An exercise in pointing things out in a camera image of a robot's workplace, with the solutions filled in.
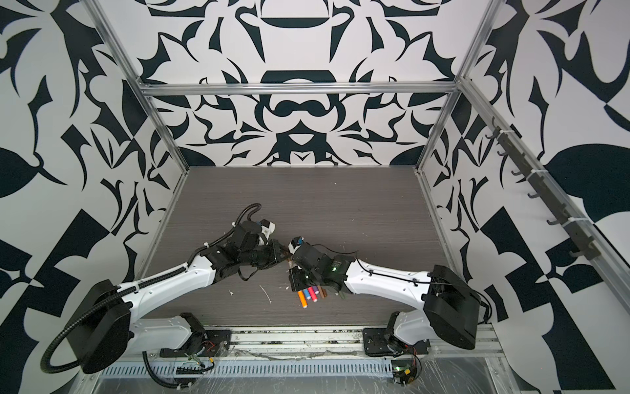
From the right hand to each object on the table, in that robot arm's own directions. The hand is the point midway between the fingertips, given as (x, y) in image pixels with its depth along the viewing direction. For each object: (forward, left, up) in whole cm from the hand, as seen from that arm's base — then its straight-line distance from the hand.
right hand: (289, 277), depth 78 cm
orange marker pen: (-5, -4, -9) cm, 11 cm away
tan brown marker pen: (+4, 0, +2) cm, 5 cm away
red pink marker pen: (-2, -7, -9) cm, 11 cm away
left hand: (+7, -2, +4) cm, 9 cm away
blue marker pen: (-2, -5, -9) cm, 10 cm away
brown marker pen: (-2, -10, -9) cm, 14 cm away
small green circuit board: (-23, -33, -11) cm, 42 cm away
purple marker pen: (-1, -8, -8) cm, 12 cm away
